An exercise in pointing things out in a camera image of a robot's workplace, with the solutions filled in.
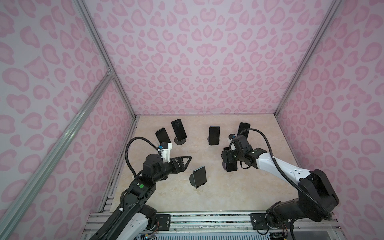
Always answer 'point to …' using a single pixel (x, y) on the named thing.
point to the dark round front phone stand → (191, 180)
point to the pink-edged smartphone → (229, 161)
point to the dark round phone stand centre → (208, 139)
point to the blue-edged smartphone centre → (214, 135)
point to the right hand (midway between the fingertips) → (229, 152)
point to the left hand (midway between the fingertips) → (186, 156)
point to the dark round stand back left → (179, 142)
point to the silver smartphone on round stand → (179, 129)
